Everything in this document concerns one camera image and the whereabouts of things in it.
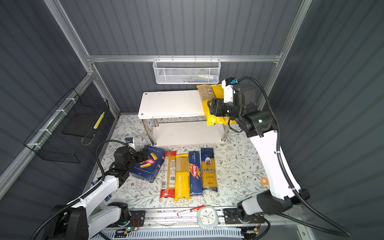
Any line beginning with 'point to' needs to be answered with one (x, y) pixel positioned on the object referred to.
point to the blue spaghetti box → (196, 185)
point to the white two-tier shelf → (177, 117)
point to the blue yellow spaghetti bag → (209, 180)
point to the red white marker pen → (190, 210)
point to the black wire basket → (60, 137)
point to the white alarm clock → (207, 217)
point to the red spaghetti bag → (168, 187)
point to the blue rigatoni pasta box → (148, 169)
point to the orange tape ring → (264, 181)
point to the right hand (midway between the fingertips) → (215, 104)
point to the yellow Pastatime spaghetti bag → (182, 189)
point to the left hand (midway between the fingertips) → (139, 149)
